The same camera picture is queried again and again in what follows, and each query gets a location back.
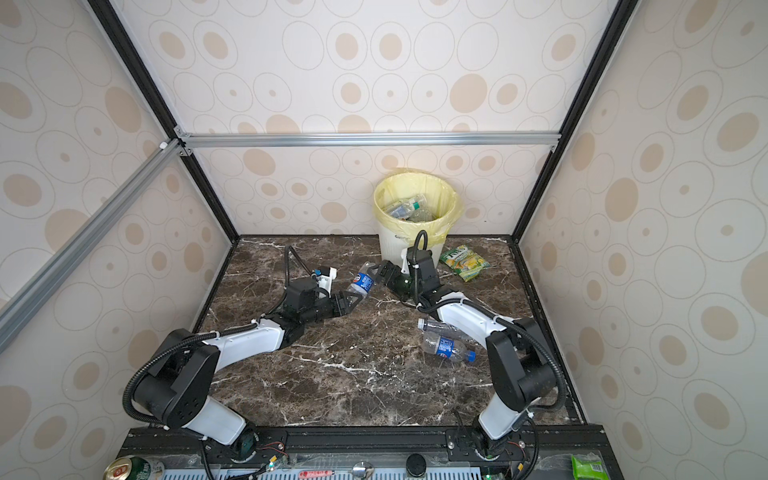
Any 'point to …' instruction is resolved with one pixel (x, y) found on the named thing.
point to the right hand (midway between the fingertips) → (376, 276)
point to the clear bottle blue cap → (449, 348)
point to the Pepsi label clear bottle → (363, 281)
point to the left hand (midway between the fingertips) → (364, 295)
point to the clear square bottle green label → (414, 210)
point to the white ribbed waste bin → (392, 245)
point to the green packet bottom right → (589, 466)
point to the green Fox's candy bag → (464, 261)
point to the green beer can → (134, 468)
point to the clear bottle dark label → (435, 325)
